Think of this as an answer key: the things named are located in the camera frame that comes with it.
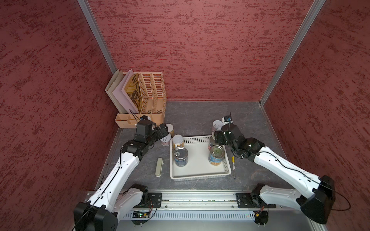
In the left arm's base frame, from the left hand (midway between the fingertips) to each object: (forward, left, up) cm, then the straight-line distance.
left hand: (161, 133), depth 79 cm
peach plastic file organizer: (+41, +15, -18) cm, 48 cm away
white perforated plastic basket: (-12, -22, -20) cm, 32 cm away
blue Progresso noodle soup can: (-9, -32, -8) cm, 34 cm away
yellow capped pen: (-9, -44, -17) cm, 48 cm away
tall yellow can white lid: (-3, -9, -5) cm, 11 cm away
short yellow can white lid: (+10, -3, -12) cm, 16 cm away
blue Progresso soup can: (-10, -11, -8) cm, 17 cm away
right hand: (-1, -33, 0) cm, 33 cm away
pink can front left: (+3, -1, -13) cm, 14 cm away
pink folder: (+23, +27, +7) cm, 36 cm away
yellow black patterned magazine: (+34, +24, +1) cm, 41 cm away
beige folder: (+37, +33, +11) cm, 50 cm away
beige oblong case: (-14, +2, -16) cm, 21 cm away
